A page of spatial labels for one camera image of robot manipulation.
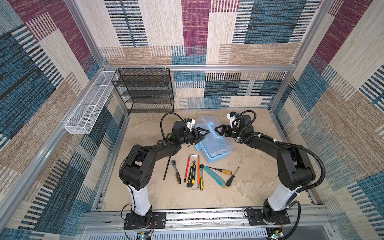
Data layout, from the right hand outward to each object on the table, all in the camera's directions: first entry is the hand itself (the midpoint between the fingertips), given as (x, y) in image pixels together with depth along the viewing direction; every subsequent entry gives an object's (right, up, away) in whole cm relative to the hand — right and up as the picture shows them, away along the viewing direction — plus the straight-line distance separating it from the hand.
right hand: (218, 131), depth 93 cm
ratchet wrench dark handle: (-27, -19, -1) cm, 33 cm away
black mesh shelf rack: (-51, +29, +18) cm, 61 cm away
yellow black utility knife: (-17, -27, -7) cm, 33 cm away
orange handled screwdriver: (+2, -23, -5) cm, 24 cm away
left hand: (-6, -1, -7) cm, 9 cm away
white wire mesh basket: (-66, +6, -23) cm, 70 cm away
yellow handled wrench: (-11, -27, -7) cm, 30 cm away
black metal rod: (-31, -22, -1) cm, 39 cm away
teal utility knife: (-2, -27, -7) cm, 28 cm away
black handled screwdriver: (+5, -28, -9) cm, 30 cm away
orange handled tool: (-12, -23, -3) cm, 26 cm away
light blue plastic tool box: (-3, -9, -7) cm, 11 cm away
